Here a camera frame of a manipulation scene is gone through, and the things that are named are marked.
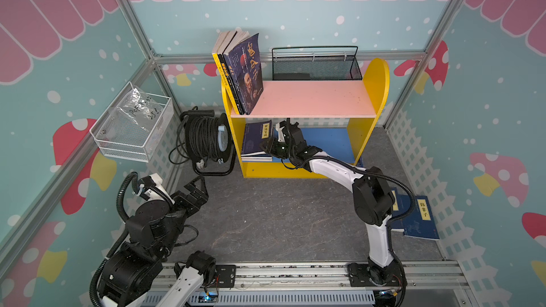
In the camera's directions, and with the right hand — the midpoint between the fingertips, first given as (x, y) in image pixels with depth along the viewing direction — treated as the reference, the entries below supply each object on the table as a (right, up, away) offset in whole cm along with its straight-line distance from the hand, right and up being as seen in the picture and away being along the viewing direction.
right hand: (260, 145), depth 88 cm
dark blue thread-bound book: (-1, -7, +2) cm, 7 cm away
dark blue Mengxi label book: (-3, +6, +5) cm, 8 cm away
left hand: (-16, -13, -27) cm, 34 cm away
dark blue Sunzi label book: (-1, -4, -2) cm, 5 cm away
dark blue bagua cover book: (-1, -5, 0) cm, 6 cm away
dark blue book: (+66, -32, -2) cm, 73 cm away
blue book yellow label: (+57, -26, 0) cm, 62 cm away
